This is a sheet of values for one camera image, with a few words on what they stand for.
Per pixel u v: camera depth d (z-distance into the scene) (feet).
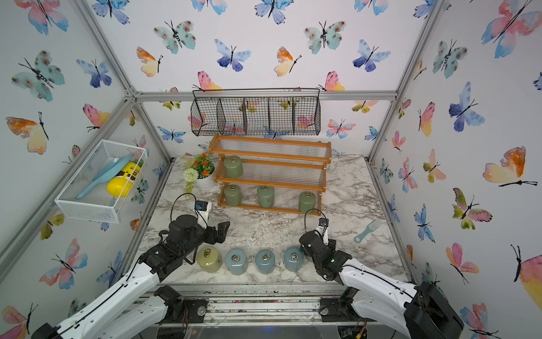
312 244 2.07
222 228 2.33
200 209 2.20
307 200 3.08
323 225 2.42
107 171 2.20
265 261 2.53
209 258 2.56
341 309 2.12
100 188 2.28
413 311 1.31
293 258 2.53
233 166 2.92
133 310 1.85
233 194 3.14
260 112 3.23
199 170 3.23
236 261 2.52
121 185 2.29
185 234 1.91
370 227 3.06
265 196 3.13
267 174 3.78
